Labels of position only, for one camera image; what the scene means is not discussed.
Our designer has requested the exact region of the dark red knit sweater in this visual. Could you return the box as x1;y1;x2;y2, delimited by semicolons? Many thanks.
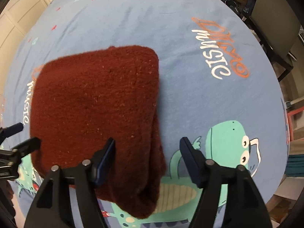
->
30;45;166;219

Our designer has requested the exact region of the grey office chair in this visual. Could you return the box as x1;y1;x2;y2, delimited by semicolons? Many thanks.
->
245;0;300;81

